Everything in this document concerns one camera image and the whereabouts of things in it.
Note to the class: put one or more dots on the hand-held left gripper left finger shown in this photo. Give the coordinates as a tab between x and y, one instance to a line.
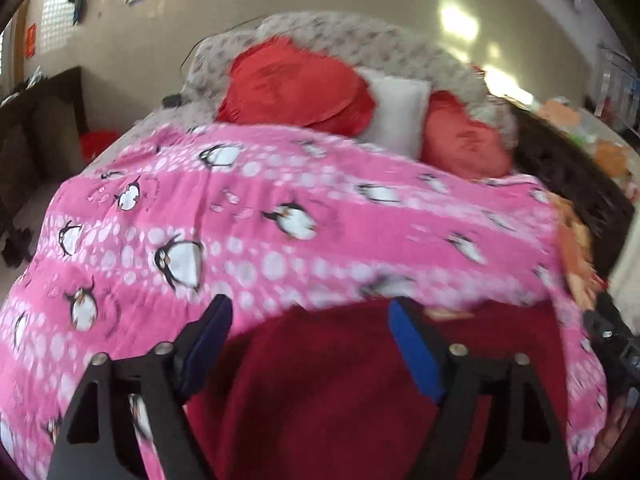
200	355

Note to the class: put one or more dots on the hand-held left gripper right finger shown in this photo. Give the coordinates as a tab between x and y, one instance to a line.
417	355

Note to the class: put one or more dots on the dark red fleece sweater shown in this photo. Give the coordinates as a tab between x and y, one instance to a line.
325	400

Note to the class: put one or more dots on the person's right hand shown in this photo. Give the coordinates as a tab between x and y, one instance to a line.
612	435

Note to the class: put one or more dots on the white upholstered chair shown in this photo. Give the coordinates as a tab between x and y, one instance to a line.
627	275

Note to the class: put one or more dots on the orange patterned cloth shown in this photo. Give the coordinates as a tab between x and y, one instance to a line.
575	250

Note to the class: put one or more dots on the pink penguin print blanket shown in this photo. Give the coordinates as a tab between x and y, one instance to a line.
225	210

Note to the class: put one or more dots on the orange plastic bag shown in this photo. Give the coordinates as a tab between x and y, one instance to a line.
612	155

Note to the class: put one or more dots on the dark shoes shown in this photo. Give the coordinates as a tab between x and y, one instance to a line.
17	247

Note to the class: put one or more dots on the red heart-shaped pillow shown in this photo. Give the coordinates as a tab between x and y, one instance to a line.
290	85
465	140

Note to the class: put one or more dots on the red bag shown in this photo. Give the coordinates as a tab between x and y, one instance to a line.
100	146

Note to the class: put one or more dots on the white square pillow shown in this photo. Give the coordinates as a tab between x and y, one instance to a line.
397	110

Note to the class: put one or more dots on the small black device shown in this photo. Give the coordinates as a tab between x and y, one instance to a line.
171	100

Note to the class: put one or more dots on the dark wooden cabinet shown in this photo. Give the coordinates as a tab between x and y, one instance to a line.
37	135

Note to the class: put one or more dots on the red wall sign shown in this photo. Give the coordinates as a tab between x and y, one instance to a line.
30	40

